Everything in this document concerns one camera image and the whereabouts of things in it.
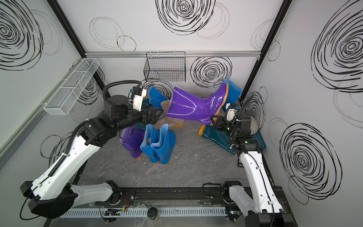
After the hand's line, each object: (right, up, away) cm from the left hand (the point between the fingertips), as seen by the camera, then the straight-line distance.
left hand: (155, 107), depth 63 cm
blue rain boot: (+4, -19, +2) cm, 19 cm away
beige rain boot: (+5, -10, +33) cm, 35 cm away
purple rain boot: (+12, +1, +9) cm, 15 cm away
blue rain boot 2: (+45, +10, +26) cm, 53 cm away
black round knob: (-1, -46, -2) cm, 46 cm away
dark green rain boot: (+37, -20, +34) cm, 54 cm away
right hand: (+28, -5, +9) cm, 30 cm away
